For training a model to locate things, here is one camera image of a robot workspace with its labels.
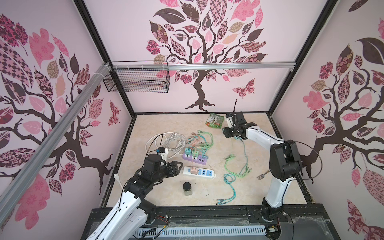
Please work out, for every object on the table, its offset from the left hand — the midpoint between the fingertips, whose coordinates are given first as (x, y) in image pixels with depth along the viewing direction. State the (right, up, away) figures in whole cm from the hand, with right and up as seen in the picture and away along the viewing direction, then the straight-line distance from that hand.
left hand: (179, 168), depth 75 cm
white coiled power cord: (-7, +11, +26) cm, 29 cm away
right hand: (+30, +20, +22) cm, 42 cm away
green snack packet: (+24, +26, +38) cm, 52 cm away
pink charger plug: (+8, -4, +7) cm, 11 cm away
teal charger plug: (+4, +6, +14) cm, 16 cm away
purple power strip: (+11, +1, +15) cm, 19 cm away
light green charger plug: (+8, +5, +14) cm, 17 cm away
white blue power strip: (+12, -6, +10) cm, 17 cm away
